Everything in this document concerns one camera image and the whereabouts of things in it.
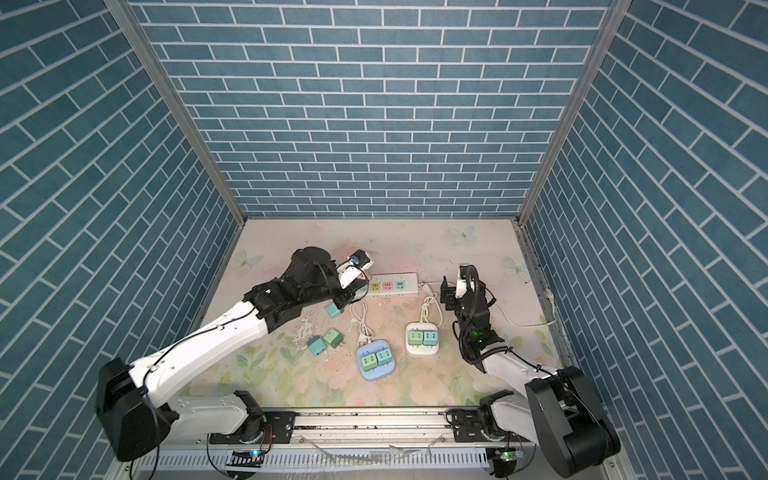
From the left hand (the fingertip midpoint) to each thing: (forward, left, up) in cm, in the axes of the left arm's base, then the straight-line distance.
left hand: (369, 277), depth 75 cm
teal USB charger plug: (-9, -17, -17) cm, 25 cm away
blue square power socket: (-16, -3, -22) cm, 27 cm away
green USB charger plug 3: (-6, +11, -22) cm, 25 cm away
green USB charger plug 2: (-14, -4, -17) cm, 22 cm away
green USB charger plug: (-9, -12, -17) cm, 23 cm away
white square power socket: (-10, -12, -21) cm, 27 cm away
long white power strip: (+11, -6, -20) cm, 24 cm away
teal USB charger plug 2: (+2, +12, -21) cm, 25 cm away
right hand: (+6, -26, -9) cm, 28 cm away
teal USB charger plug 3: (-8, +16, -23) cm, 29 cm away
